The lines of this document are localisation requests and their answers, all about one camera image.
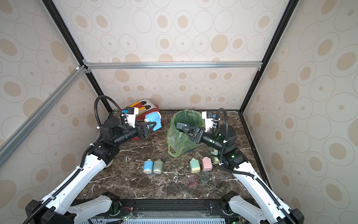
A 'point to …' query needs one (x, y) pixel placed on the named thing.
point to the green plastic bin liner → (178, 141)
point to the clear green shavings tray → (204, 177)
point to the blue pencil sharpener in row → (148, 166)
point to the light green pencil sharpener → (195, 168)
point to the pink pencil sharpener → (206, 164)
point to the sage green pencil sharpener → (158, 166)
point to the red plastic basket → (144, 107)
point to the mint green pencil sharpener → (215, 159)
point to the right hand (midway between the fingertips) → (183, 131)
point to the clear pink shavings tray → (192, 179)
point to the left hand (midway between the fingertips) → (155, 122)
